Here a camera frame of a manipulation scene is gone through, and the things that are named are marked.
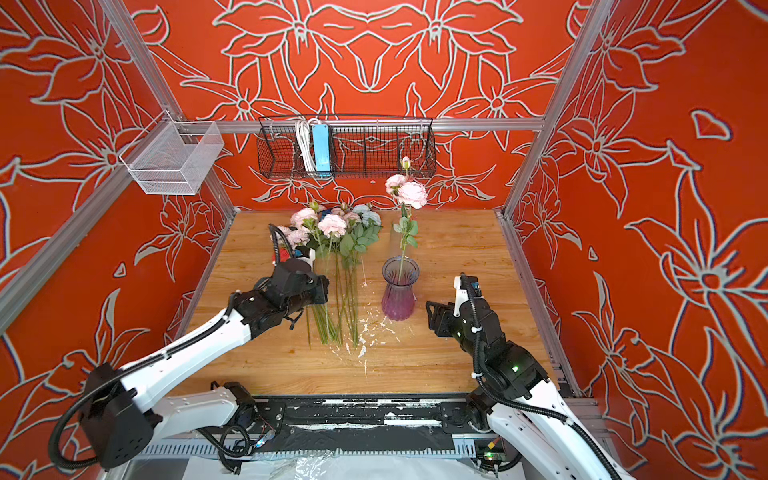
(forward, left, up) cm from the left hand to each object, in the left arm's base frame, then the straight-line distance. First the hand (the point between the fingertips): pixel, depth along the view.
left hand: (331, 280), depth 80 cm
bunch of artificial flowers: (+11, -1, +5) cm, 12 cm away
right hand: (-7, -27, +2) cm, 28 cm away
